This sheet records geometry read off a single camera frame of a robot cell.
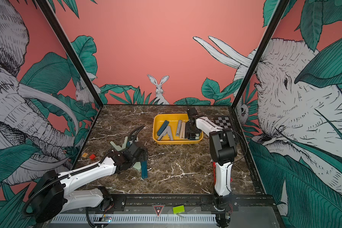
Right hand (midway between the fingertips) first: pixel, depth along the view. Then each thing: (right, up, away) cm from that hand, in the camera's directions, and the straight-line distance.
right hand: (191, 127), depth 101 cm
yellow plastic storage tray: (-25, +6, +6) cm, 26 cm away
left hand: (-32, -13, -16) cm, 38 cm away
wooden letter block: (-71, -17, -11) cm, 74 cm away
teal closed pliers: (-31, -24, -17) cm, 42 cm away
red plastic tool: (+12, -26, -15) cm, 32 cm away
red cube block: (-66, -18, -11) cm, 69 cm away
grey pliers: (-17, -2, +2) cm, 17 cm away
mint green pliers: (+4, -7, -2) cm, 8 cm away
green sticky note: (-10, -40, -30) cm, 51 cm away
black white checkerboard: (+25, +4, +6) cm, 26 cm away
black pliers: (-1, -6, -2) cm, 6 cm away
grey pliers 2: (-9, -1, +2) cm, 10 cm away
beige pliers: (-6, -2, +2) cm, 7 cm away
